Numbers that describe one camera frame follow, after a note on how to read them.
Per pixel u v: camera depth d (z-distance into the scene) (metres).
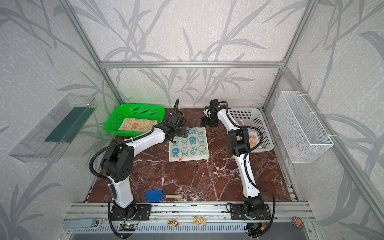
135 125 1.08
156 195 0.81
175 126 0.74
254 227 0.75
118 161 0.49
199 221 0.71
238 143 0.67
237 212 0.73
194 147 0.97
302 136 0.62
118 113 1.09
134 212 0.69
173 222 0.71
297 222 0.71
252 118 1.10
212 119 0.94
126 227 0.71
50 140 0.63
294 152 0.73
